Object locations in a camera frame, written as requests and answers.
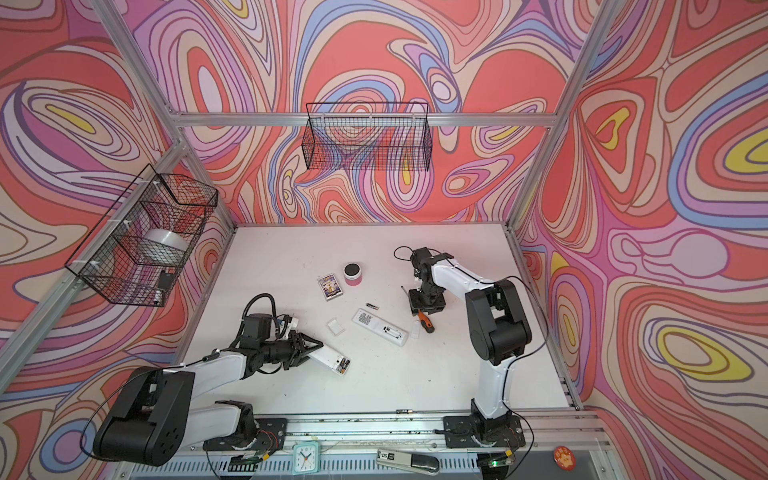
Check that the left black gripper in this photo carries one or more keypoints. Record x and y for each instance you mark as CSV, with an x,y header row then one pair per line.
x,y
296,349

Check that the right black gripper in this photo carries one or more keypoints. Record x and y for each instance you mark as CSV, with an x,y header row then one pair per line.
x,y
415,302

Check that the white rectangular plastic tray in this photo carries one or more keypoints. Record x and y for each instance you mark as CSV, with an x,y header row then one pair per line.
x,y
332,359

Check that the orange handled screwdriver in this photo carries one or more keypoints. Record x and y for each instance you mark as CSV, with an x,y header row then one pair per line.
x,y
423,318

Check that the small white tray cover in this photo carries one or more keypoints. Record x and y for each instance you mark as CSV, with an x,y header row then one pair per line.
x,y
335,327

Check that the white remote control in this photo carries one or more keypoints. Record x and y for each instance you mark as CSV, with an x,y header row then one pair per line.
x,y
380,327

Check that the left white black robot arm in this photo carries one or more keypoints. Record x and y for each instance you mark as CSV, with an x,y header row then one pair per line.
x,y
151,416

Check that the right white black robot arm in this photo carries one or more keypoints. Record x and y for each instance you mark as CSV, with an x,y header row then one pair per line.
x,y
499,331

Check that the small colourful card box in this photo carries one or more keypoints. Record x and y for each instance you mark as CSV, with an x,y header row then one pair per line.
x,y
329,286

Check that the pink tape roll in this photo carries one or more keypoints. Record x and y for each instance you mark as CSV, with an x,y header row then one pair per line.
x,y
352,273

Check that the small teal alarm clock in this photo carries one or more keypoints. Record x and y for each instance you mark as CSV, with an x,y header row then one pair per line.
x,y
306,458

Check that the black silver stapler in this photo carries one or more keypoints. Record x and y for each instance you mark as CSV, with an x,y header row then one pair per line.
x,y
410,462

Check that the white roll in basket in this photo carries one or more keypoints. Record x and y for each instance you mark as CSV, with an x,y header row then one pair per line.
x,y
163,247

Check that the red round sticker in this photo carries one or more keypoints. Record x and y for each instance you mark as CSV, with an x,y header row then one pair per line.
x,y
564,458

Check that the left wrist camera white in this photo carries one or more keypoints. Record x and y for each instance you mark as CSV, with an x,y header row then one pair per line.
x,y
286,323

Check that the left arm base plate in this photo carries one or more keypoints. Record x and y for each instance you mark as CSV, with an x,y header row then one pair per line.
x,y
267,435

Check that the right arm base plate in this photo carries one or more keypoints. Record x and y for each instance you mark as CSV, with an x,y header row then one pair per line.
x,y
472,431

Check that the black wire basket back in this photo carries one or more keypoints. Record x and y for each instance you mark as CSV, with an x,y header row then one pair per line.
x,y
367,136

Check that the black wire basket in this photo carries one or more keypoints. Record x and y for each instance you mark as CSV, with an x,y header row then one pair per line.
x,y
367,136
159,219

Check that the black wire basket left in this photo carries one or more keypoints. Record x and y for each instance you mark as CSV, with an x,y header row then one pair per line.
x,y
159,219

